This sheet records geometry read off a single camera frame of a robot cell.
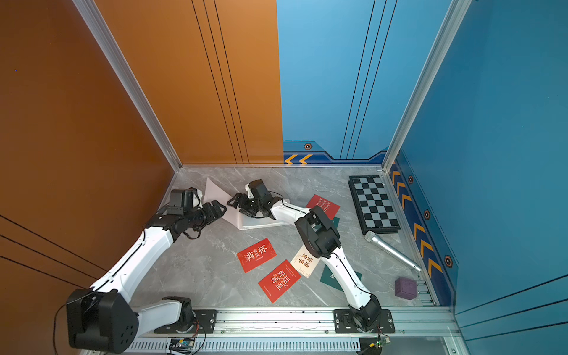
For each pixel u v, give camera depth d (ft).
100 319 1.28
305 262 2.84
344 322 2.38
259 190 2.67
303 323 2.48
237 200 2.92
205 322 2.41
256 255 2.91
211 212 2.42
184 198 2.11
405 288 2.49
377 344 2.27
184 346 2.35
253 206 2.85
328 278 2.72
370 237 2.95
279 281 2.71
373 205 3.28
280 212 2.41
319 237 2.03
